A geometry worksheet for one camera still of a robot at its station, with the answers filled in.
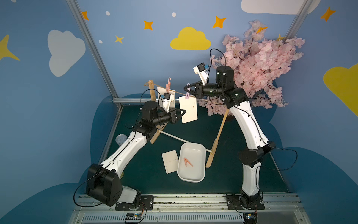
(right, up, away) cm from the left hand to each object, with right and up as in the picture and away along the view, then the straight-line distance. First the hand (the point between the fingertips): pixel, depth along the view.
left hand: (186, 109), depth 71 cm
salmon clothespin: (+1, -32, +18) cm, 37 cm away
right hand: (+1, +11, -4) cm, 11 cm away
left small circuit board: (-28, -57, +2) cm, 63 cm away
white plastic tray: (+8, -31, +21) cm, 38 cm away
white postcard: (-9, -32, +20) cm, 39 cm away
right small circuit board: (+34, -58, +3) cm, 68 cm away
